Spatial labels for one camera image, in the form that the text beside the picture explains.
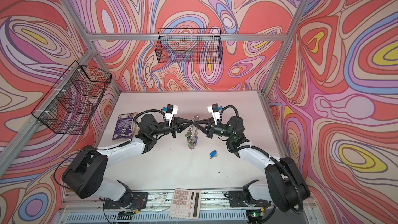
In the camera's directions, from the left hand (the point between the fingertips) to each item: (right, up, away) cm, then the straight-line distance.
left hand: (193, 124), depth 71 cm
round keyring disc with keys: (-1, -4, +1) cm, 5 cm away
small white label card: (-16, -36, +3) cm, 39 cm away
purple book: (-46, -5, +28) cm, 54 cm away
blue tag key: (+11, -19, +18) cm, 28 cm away
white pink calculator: (-4, -37, 0) cm, 37 cm away
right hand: (+1, -2, +1) cm, 2 cm away
